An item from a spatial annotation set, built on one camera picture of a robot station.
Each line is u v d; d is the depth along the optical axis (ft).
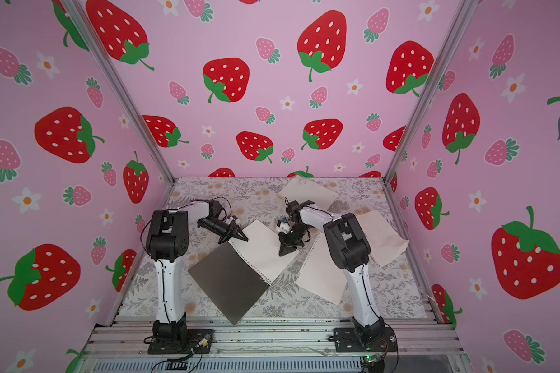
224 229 2.99
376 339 2.22
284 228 3.10
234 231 2.98
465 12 2.27
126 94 2.89
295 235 2.81
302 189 3.89
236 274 2.89
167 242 2.02
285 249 2.89
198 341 2.38
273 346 2.41
